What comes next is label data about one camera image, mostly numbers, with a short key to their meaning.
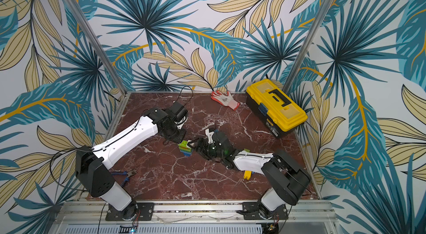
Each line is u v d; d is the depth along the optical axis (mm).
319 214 750
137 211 718
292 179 456
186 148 831
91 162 448
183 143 808
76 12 783
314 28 848
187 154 897
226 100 1141
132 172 833
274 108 900
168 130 651
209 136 799
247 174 813
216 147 704
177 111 630
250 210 732
